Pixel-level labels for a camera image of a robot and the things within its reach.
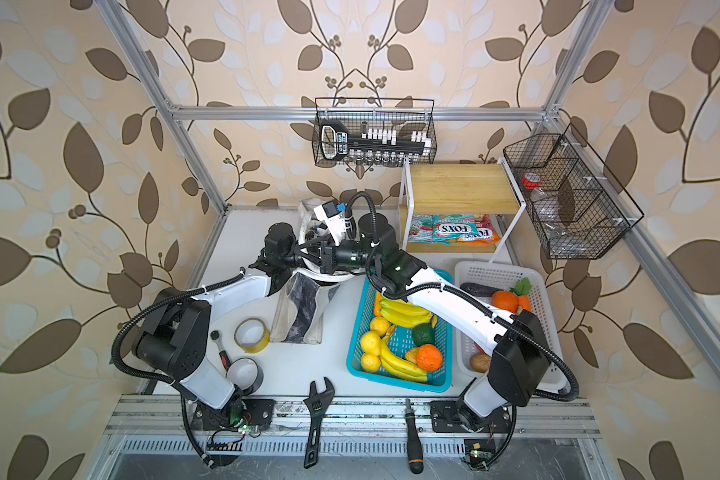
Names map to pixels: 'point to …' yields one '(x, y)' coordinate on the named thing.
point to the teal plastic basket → (437, 381)
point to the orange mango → (377, 304)
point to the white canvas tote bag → (302, 302)
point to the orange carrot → (521, 289)
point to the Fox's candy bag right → (486, 231)
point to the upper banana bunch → (402, 313)
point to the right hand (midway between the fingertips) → (296, 251)
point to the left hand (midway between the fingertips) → (355, 257)
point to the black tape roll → (246, 374)
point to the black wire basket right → (575, 208)
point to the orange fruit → (429, 357)
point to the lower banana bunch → (399, 366)
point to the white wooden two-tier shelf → (457, 189)
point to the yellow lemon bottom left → (371, 363)
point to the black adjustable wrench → (318, 402)
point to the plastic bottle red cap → (546, 211)
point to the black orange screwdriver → (413, 447)
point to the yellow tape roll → (259, 347)
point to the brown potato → (480, 362)
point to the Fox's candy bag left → (442, 229)
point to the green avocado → (423, 334)
